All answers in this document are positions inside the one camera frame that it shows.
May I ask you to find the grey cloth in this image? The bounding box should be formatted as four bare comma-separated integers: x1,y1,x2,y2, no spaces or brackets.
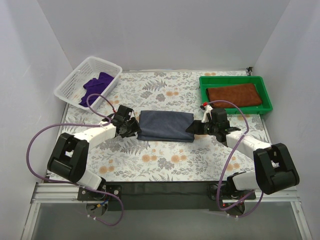
137,110,195,143

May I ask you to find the brown towel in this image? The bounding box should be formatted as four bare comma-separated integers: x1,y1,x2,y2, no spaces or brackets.
206,83,263,109

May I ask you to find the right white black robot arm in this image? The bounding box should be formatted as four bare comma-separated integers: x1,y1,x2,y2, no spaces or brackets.
186,120,300,195

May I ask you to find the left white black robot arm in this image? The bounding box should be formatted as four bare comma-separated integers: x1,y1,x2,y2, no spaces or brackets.
47,117,141,191

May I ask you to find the floral table mat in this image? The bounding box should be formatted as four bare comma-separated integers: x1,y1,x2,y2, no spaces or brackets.
48,70,280,183

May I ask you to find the purple cloth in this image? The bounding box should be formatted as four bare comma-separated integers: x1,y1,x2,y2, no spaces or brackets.
79,72,114,108

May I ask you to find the green plastic tray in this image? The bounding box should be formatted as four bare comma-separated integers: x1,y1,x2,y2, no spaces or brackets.
199,76,273,115

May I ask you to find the white plastic basket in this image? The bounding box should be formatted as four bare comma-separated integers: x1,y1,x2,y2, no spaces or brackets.
54,56,123,112

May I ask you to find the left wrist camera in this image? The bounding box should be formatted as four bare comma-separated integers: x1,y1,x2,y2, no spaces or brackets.
112,105,133,123

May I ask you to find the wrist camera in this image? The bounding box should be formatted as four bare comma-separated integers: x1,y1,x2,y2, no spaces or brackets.
112,105,133,123
200,102,230,128

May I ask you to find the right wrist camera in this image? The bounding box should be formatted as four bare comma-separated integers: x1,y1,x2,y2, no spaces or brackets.
200,102,230,128

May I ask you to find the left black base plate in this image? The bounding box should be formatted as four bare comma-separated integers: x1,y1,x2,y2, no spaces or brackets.
76,184,122,202

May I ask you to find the aluminium frame rail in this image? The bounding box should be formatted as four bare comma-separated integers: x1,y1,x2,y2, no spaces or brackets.
31,183,300,203

